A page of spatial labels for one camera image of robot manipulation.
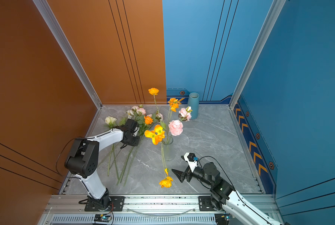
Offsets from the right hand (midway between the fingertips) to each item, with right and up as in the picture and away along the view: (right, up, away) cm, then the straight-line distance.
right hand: (176, 164), depth 74 cm
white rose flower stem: (-50, +22, +32) cm, 63 cm away
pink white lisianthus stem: (-27, +28, +32) cm, 51 cm away
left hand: (-28, +9, +23) cm, 37 cm away
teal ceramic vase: (+13, +36, +24) cm, 45 cm away
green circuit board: (-39, -26, -3) cm, 47 cm away
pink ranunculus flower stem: (-1, +21, -8) cm, 22 cm away
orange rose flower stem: (-19, +23, +25) cm, 39 cm away
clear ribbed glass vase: (-4, +7, +4) cm, 9 cm away
